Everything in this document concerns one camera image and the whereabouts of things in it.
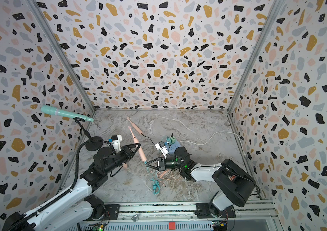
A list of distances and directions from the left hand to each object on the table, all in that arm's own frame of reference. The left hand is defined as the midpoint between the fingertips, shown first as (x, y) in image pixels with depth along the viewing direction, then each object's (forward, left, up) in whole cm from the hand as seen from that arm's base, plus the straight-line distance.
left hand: (143, 146), depth 74 cm
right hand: (-9, -4, -5) cm, 11 cm away
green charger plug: (+14, -15, -15) cm, 26 cm away
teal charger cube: (+13, -13, -16) cm, 24 cm away
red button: (-32, -14, -24) cm, 42 cm away
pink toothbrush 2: (-1, +2, -2) cm, 3 cm away
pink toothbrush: (+30, +14, -22) cm, 40 cm away
